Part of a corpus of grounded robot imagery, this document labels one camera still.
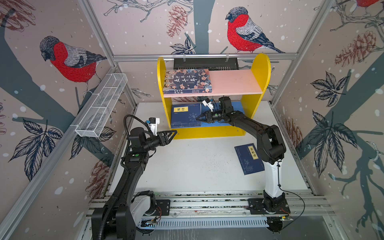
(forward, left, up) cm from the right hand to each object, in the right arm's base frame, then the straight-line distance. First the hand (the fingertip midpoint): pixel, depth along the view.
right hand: (197, 121), depth 87 cm
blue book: (+4, +9, +1) cm, 9 cm away
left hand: (-13, +11, +6) cm, 19 cm away
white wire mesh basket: (-8, +51, +15) cm, 54 cm away
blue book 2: (-15, -32, -18) cm, 39 cm away
